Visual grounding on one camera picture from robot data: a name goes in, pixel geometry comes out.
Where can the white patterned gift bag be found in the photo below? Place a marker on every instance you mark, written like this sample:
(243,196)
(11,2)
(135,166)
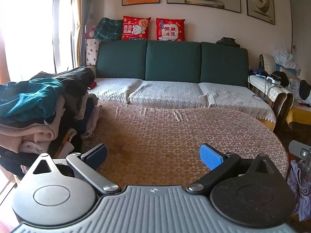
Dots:
(91,52)

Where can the red cushion white label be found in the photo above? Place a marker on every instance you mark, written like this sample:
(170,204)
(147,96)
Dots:
(170,29)

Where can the black bag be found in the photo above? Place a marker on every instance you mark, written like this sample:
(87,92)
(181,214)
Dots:
(279,76)

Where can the dark garment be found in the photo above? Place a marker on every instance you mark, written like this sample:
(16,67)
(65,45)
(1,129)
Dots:
(305,89)

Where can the red plush toy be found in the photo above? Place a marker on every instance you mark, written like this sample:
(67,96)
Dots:
(90,32)

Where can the red rabbit print cushion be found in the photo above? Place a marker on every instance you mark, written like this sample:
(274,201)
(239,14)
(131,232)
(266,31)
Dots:
(136,28)

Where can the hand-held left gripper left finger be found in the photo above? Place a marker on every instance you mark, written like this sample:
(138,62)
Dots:
(97,154)

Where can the yellow cloth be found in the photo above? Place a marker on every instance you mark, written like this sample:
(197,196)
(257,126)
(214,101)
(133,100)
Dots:
(298,116)

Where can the light blue white cloth heap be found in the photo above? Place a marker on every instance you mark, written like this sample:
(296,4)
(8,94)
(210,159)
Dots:
(286,58)

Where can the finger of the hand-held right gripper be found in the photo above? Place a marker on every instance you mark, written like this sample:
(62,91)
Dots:
(300,150)

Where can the white device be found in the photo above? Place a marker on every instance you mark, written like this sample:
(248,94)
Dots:
(273,80)

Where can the glass balcony door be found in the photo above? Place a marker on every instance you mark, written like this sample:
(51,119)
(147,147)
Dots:
(29,29)

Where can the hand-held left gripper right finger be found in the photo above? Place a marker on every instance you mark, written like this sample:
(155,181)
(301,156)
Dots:
(210,156)

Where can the wall picture bowl shape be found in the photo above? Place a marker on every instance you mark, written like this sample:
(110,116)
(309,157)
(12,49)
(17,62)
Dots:
(260,2)

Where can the beige curtain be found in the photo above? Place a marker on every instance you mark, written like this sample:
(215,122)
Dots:
(78,17)

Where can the green sofa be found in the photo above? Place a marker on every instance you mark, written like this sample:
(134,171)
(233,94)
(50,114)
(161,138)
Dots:
(170,60)

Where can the wooden armchair lace cover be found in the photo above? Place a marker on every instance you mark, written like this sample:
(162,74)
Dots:
(279,99)

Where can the greyish purple garment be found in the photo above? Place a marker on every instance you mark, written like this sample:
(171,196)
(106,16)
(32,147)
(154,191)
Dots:
(300,191)

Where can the green plaid cushion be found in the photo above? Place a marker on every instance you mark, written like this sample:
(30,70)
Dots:
(108,29)

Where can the pile of clothes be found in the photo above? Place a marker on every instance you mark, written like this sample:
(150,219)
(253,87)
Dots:
(36,97)

